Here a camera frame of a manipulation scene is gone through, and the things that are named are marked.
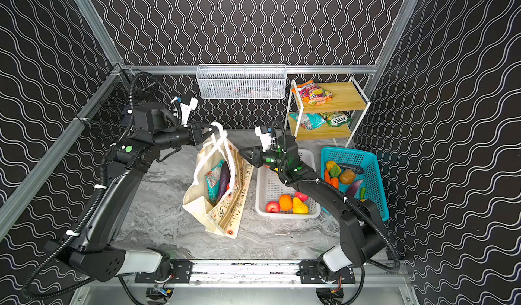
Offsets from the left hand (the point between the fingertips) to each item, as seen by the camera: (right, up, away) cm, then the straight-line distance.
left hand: (218, 126), depth 63 cm
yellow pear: (+29, -31, +21) cm, 48 cm away
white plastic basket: (+18, -25, +34) cm, 46 cm away
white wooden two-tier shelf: (+40, +10, +21) cm, 46 cm away
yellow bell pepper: (+47, -14, +37) cm, 62 cm away
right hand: (+6, -8, +12) cm, 16 cm away
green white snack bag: (+50, +8, +37) cm, 63 cm away
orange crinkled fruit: (+24, -30, +24) cm, 45 cm away
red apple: (+31, -28, +25) cm, 49 cm away
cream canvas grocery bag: (0, -31, +10) cm, 33 cm away
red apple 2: (+18, -31, +22) cm, 43 cm away
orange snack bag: (+34, +17, +22) cm, 44 cm away
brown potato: (+54, -20, +33) cm, 67 cm away
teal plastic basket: (+64, -21, +30) cm, 74 cm away
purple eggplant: (-2, -20, +22) cm, 30 cm away
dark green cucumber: (+60, -17, +37) cm, 72 cm away
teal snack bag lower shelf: (+38, +7, +37) cm, 53 cm away
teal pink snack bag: (-7, -20, +19) cm, 29 cm away
